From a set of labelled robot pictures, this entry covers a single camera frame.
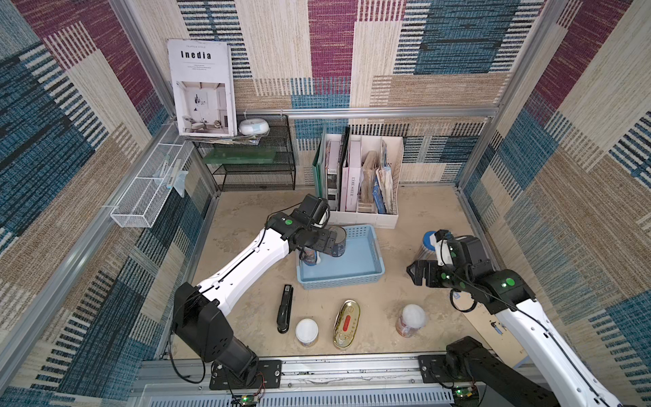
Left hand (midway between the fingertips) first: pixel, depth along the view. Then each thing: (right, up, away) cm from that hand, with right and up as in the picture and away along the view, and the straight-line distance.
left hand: (318, 235), depth 82 cm
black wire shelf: (-19, +24, +37) cm, 48 cm away
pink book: (+12, +19, +13) cm, 26 cm away
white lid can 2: (-3, -27, -7) cm, 28 cm away
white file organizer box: (+15, +19, +13) cm, 28 cm away
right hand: (+30, -8, -7) cm, 32 cm away
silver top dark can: (+7, -6, +12) cm, 15 cm away
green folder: (0, +22, +5) cm, 22 cm away
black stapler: (-11, -25, 0) cm, 27 cm away
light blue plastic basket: (+16, -12, +17) cm, 26 cm away
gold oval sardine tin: (+9, -27, -2) cm, 28 cm away
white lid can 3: (+27, -23, -9) cm, 36 cm away
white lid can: (-4, -8, +8) cm, 12 cm away
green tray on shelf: (-32, +29, +14) cm, 45 cm away
